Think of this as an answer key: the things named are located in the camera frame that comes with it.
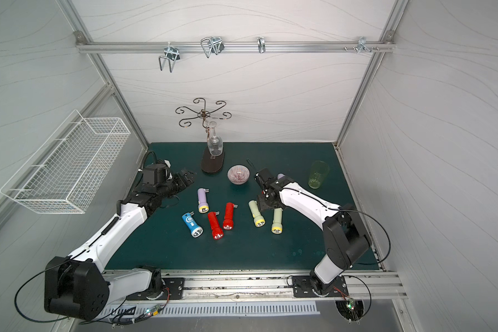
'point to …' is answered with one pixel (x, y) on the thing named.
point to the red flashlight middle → (228, 222)
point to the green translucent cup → (319, 169)
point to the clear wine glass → (215, 144)
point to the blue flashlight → (196, 230)
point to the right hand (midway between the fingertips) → (269, 201)
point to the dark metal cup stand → (209, 163)
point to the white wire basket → (68, 170)
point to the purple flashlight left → (203, 207)
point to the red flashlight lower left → (217, 232)
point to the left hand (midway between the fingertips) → (190, 178)
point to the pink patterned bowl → (238, 174)
